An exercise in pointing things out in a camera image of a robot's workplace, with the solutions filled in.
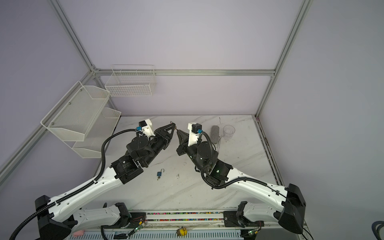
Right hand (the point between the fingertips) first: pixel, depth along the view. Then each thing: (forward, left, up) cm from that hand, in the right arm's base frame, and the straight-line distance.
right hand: (175, 131), depth 63 cm
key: (-5, +15, -38) cm, 41 cm away
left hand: (+2, -1, +1) cm, 2 cm away
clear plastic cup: (+29, -31, -35) cm, 55 cm away
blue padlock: (-3, +14, -36) cm, 39 cm away
